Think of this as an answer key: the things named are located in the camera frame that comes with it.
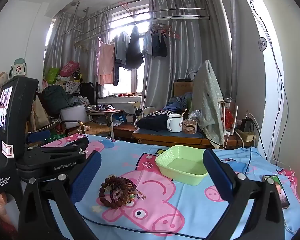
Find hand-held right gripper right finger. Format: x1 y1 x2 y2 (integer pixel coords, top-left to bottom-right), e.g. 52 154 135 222
203 148 285 240

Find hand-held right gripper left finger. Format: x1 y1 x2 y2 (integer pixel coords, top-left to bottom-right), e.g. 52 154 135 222
18 151 102 240

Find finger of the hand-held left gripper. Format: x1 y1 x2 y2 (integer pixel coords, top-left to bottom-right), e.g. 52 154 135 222
25 130 52 144
27 135 89 158

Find pile of beaded bracelets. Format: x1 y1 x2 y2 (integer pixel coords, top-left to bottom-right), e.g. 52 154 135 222
98 175 147 209

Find green plastic basket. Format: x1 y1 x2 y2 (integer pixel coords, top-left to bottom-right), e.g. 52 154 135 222
155 145 209 186

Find brown paper bag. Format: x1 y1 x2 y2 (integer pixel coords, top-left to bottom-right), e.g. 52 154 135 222
31 95 51 130

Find chair with grey cushion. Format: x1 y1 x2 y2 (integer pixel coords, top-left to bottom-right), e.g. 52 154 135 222
59 104 113 137

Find white printed bag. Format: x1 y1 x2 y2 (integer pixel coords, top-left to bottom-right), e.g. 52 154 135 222
11 58 28 77

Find dark green backpack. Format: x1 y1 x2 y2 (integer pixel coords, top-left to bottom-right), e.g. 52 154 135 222
41 84 71 118

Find green shopping bag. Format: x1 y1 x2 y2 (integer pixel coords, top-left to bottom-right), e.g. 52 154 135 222
45 67 61 85

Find beige power strip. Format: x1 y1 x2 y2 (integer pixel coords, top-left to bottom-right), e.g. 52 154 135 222
235 129 256 142

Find small folding table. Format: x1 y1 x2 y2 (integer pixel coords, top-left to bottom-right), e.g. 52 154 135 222
86 108 126 140

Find clear snack jar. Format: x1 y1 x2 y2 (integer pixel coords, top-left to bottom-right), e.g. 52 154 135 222
182 119 198 134

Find wooden desk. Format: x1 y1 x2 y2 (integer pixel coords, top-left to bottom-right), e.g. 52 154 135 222
132 127 256 149

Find red plastic bag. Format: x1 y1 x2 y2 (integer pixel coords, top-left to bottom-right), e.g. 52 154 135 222
224 109 235 130

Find black charger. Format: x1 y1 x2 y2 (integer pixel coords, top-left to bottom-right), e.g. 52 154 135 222
241 117 252 133

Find cartoon printed blue bedsheet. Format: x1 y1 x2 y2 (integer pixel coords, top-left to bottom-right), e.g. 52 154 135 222
40 133 300 240

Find smartphone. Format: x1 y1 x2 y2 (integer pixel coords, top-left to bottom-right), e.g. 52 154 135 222
262 175 290 209

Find pink bag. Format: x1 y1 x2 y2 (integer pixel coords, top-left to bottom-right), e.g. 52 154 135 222
60 60 80 78

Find clear plastic bag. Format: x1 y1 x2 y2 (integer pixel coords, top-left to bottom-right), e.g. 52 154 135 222
188 109 203 121

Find white enamel mug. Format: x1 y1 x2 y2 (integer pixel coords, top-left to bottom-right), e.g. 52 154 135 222
167 114 184 133

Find grey curtain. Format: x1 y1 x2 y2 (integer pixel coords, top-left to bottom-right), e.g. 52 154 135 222
141 0 238 112
43 10 113 87

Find green floral cloth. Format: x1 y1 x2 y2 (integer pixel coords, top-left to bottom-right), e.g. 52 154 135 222
192 60 226 148

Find dark clothes heap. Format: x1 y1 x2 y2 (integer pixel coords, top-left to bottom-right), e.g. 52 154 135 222
136 109 177 132

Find white plastic chair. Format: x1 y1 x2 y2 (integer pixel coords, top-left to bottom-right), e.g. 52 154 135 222
142 106 157 117

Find cardboard box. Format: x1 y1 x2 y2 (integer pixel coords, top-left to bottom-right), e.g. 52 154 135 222
173 81 194 98

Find pink hanging garment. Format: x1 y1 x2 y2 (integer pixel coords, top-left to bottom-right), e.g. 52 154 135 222
94 38 115 86

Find grey hanging shirt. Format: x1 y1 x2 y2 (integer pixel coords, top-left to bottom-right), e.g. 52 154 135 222
112 31 131 86

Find dark hanging jacket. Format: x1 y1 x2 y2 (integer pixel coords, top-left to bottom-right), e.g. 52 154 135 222
125 26 144 71

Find blue hanging shirt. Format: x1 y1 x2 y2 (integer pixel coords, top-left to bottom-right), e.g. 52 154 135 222
142 28 153 58

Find dark hanging garment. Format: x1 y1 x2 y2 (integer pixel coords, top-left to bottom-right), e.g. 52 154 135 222
151 29 168 58

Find pink clothes hanger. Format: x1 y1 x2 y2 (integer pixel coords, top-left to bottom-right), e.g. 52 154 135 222
119 1 136 18

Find metal drying rack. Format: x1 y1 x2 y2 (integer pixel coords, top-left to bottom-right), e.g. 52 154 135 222
61 0 211 48

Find red clothes hangers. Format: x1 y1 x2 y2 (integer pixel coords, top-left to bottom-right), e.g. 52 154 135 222
152 23 181 40

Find blue cable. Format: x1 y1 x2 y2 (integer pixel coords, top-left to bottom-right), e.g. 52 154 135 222
242 147 253 176

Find wall cables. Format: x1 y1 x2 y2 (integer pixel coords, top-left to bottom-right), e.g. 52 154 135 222
249 0 291 167

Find round wall sticker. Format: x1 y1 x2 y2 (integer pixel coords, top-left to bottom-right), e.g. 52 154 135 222
258 37 268 53

